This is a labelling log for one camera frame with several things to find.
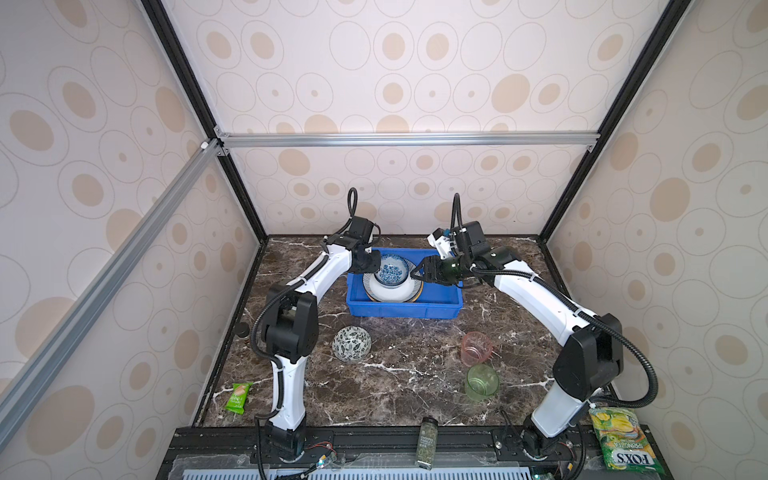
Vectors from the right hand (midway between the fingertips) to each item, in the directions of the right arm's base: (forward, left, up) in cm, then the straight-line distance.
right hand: (418, 274), depth 82 cm
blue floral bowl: (+13, +7, -15) cm, 21 cm away
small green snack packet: (-27, +49, -19) cm, 59 cm away
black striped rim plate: (+6, +2, -17) cm, 18 cm away
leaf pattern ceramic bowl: (-11, +20, -20) cm, 30 cm away
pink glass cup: (-12, -18, -21) cm, 30 cm away
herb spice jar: (-37, -1, -18) cm, 41 cm away
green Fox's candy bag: (-38, -48, -19) cm, 64 cm away
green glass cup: (-22, -18, -21) cm, 35 cm away
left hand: (+12, +10, -6) cm, 17 cm away
